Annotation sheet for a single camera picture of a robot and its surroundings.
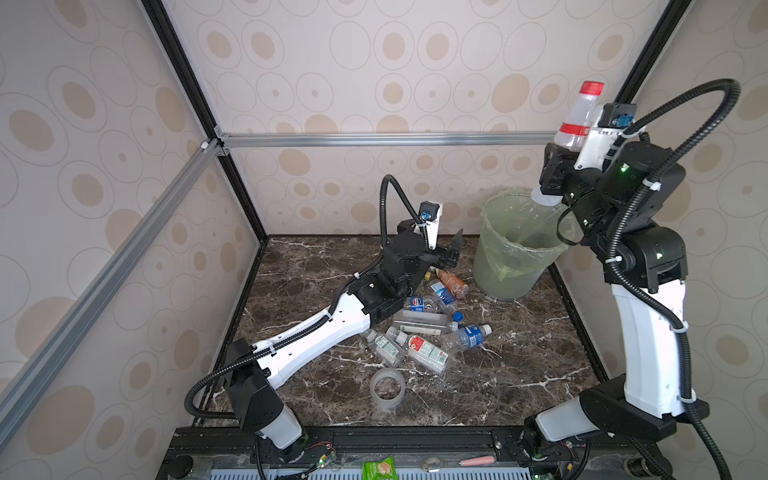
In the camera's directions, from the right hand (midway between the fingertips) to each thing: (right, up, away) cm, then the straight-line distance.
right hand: (563, 145), depth 52 cm
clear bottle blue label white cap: (-7, -42, +35) cm, 55 cm away
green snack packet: (-33, -68, +16) cm, 78 cm away
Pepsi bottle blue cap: (-20, -34, +43) cm, 58 cm away
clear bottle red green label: (-22, -45, +32) cm, 60 cm away
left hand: (-17, -12, +11) cm, 23 cm away
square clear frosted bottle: (-16, -39, +42) cm, 59 cm away
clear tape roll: (-31, -51, +30) cm, 67 cm away
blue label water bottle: (-12, -31, +45) cm, 56 cm away
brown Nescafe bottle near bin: (-9, -27, +47) cm, 55 cm away
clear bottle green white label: (-30, -45, +32) cm, 63 cm away
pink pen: (-9, -68, +19) cm, 71 cm away
